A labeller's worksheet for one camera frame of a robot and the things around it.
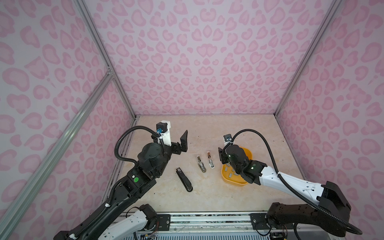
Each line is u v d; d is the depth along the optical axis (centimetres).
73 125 64
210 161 93
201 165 92
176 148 55
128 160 48
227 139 68
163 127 49
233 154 58
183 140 55
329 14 71
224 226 72
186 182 84
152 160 43
